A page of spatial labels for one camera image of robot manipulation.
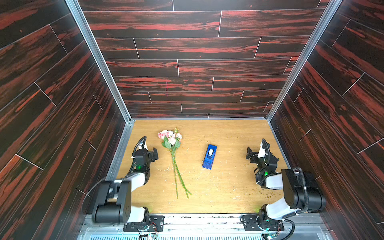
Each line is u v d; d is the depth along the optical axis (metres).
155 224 0.73
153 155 0.84
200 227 0.74
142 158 0.68
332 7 0.66
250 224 0.73
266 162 0.69
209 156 0.95
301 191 0.42
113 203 0.44
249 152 0.84
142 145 0.77
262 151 0.80
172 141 1.01
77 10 0.67
